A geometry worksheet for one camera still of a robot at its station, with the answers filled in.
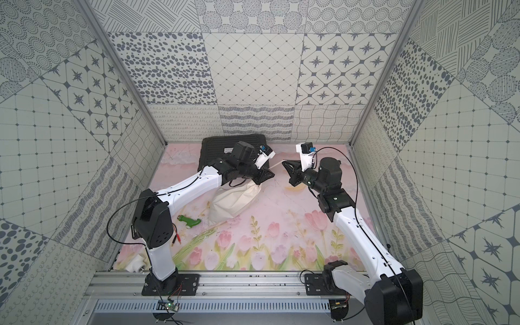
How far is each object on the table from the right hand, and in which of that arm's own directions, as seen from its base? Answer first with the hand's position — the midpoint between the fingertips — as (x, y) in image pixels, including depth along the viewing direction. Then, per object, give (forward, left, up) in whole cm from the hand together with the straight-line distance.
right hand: (284, 163), depth 74 cm
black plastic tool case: (+30, +33, -22) cm, 49 cm away
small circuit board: (-41, +40, -30) cm, 65 cm away
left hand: (+4, +5, -8) cm, 10 cm away
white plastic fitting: (-29, +57, -26) cm, 69 cm away
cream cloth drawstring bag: (-5, +23, -19) cm, 30 cm away
